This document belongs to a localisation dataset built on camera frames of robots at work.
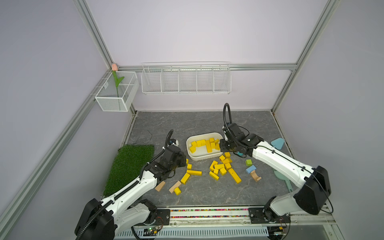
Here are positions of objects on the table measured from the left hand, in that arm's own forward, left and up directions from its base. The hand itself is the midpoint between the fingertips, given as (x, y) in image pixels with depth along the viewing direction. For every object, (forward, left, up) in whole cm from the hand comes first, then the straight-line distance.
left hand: (184, 156), depth 82 cm
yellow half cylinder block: (-15, +5, -10) cm, 19 cm away
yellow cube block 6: (+11, -18, -9) cm, 23 cm away
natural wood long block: (-12, +6, -11) cm, 17 cm away
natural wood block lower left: (-12, +15, -10) cm, 21 cm away
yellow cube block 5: (+17, -18, -10) cm, 27 cm away
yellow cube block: (+14, -9, -10) cm, 20 cm away
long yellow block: (+11, -16, -11) cm, 22 cm away
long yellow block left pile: (-6, -5, -10) cm, 13 cm away
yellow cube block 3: (+10, -5, -10) cm, 15 cm away
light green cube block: (-2, -39, -10) cm, 40 cm away
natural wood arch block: (-10, -40, -11) cm, 43 cm away
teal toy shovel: (+11, -64, -12) cm, 66 cm away
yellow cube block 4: (+14, -12, -9) cm, 21 cm away
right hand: (+4, -21, +5) cm, 22 cm away
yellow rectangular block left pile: (-8, +1, -10) cm, 13 cm away
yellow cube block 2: (+14, -6, -10) cm, 18 cm away
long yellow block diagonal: (-9, -28, -11) cm, 32 cm away
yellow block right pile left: (-8, -16, -10) cm, 21 cm away
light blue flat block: (-6, -39, -11) cm, 41 cm away
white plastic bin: (+12, -13, -11) cm, 21 cm away
